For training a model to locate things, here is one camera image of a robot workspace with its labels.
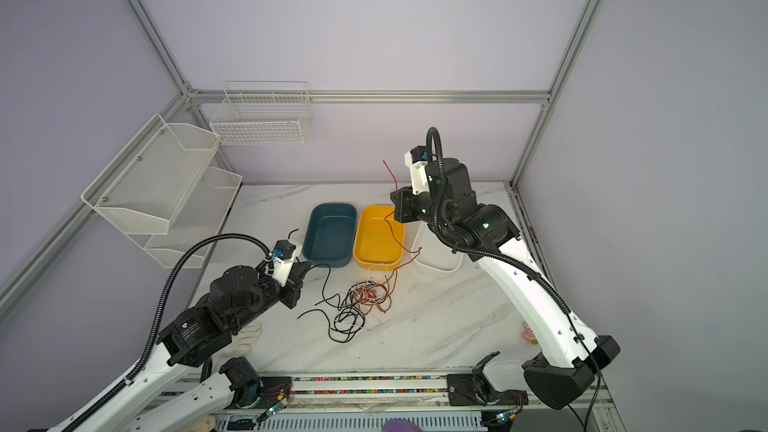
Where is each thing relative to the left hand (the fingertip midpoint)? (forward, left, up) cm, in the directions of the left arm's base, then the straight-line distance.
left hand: (305, 266), depth 69 cm
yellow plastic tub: (+25, -16, -25) cm, 39 cm away
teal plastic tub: (+24, +1, -22) cm, 33 cm away
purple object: (-28, -23, -26) cm, 45 cm away
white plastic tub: (+16, -35, -21) cm, 43 cm away
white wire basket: (+52, +22, +8) cm, 57 cm away
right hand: (+10, -19, +15) cm, 26 cm away
